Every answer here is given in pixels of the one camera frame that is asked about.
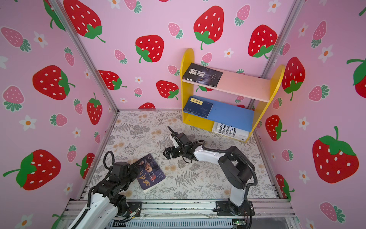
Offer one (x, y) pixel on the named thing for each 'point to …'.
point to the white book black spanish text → (230, 131)
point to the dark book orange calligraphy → (150, 173)
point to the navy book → (198, 107)
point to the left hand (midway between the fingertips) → (137, 172)
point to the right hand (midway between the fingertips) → (168, 151)
